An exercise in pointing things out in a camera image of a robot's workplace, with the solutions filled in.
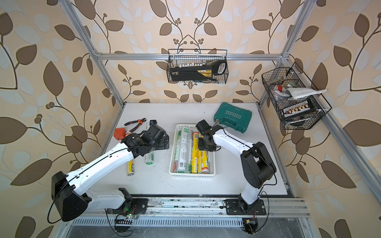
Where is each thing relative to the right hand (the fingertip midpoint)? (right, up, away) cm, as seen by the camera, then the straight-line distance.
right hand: (203, 147), depth 89 cm
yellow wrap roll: (-5, -3, +2) cm, 6 cm away
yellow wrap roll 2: (+1, -6, -9) cm, 11 cm away
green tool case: (+21, +19, +16) cm, 33 cm away
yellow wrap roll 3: (-2, -7, -3) cm, 8 cm away
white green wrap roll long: (-11, -7, -8) cm, 15 cm away
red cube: (-54, +8, +7) cm, 55 cm away
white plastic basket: (+5, -4, -8) cm, 10 cm away
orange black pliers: (-46, +16, +19) cm, 52 cm away
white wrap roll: (-8, -2, 0) cm, 9 cm away
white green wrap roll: (-32, -6, -3) cm, 33 cm away
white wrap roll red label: (-16, -2, 0) cm, 16 cm away
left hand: (-23, +6, -11) cm, 26 cm away
